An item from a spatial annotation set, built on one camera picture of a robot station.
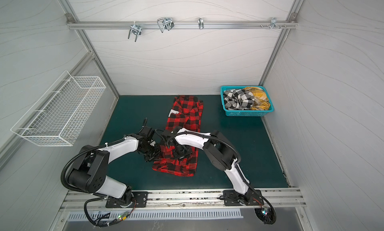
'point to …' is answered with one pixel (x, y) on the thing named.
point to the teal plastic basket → (249, 112)
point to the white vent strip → (152, 214)
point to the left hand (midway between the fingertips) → (165, 155)
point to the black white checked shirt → (238, 99)
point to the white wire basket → (57, 115)
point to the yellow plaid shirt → (261, 102)
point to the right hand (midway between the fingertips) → (185, 155)
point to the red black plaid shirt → (186, 111)
